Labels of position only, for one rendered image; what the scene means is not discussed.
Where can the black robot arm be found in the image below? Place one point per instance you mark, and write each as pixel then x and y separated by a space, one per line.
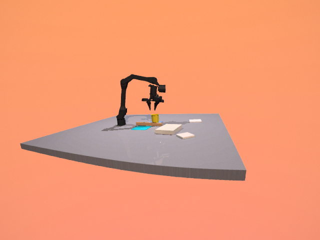
pixel 124 84

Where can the yellow cup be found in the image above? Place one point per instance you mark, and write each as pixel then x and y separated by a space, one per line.
pixel 155 118

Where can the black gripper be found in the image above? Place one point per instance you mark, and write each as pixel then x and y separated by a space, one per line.
pixel 148 101

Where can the white flat rectangular block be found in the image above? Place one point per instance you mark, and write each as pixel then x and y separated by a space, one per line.
pixel 168 129

